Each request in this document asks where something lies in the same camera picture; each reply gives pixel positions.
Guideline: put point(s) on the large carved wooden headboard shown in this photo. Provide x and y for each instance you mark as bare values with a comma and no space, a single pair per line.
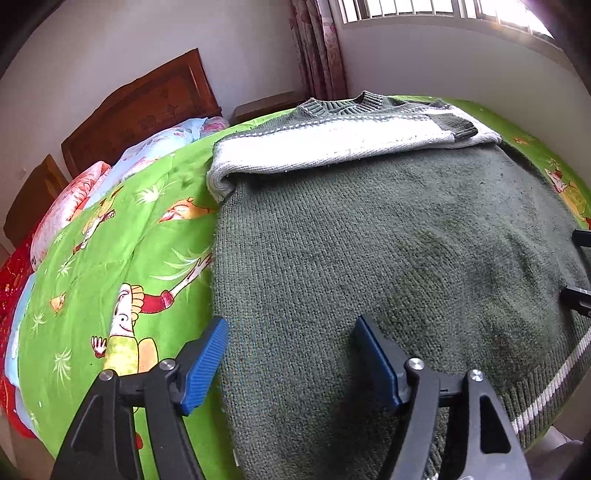
138,120

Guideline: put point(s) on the blue floral quilt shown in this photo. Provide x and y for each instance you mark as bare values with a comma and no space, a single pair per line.
152,147

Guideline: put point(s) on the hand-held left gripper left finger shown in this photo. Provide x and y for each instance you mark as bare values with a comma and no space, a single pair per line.
203,364

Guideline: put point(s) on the small wooden headboard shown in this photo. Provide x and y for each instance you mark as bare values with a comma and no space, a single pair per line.
32,203

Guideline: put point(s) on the pink floral curtain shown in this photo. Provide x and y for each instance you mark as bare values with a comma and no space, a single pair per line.
318,46

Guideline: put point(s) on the red patterned blanket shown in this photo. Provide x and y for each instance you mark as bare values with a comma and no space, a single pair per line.
11,277

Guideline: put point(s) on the wooden nightstand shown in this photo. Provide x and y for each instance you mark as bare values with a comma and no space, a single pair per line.
263,108

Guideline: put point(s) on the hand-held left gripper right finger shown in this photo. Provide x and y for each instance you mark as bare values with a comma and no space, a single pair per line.
376,364

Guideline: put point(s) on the green cartoon printed bedsheet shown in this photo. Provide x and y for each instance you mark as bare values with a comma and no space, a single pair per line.
138,240

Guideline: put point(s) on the green knitted sweater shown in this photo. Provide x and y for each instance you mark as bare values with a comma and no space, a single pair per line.
369,240

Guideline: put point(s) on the pink floral pillow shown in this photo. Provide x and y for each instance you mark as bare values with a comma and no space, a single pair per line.
69,203

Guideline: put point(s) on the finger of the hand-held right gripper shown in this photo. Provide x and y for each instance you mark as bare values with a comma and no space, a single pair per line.
577,301
582,238

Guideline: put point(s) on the barred window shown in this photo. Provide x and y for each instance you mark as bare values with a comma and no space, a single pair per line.
415,9

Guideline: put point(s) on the light blue pillow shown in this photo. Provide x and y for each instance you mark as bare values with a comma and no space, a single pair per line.
18,323

